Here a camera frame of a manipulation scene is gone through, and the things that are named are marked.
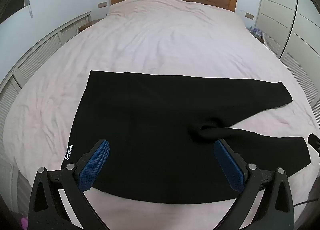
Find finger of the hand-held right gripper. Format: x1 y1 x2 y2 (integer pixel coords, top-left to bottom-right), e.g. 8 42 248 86
308 133 320 157

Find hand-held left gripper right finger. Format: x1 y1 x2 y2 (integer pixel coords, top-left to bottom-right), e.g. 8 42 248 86
214 139 295 230

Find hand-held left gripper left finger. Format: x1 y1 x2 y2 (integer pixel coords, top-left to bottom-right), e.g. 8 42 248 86
28 139 110 230

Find black pants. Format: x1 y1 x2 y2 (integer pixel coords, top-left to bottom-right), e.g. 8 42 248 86
61 70 312 205

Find wooden nightstand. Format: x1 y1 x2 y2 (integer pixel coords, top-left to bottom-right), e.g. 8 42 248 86
246 27 266 44
79 19 102 32

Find white louvered cabinet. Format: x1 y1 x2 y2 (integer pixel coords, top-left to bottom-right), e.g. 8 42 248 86
0 11 92 210

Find bed with pink sheet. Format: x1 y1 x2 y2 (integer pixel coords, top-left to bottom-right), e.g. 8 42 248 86
3 0 317 230

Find black cable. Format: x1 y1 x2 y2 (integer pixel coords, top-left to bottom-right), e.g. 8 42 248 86
292 198 316 207

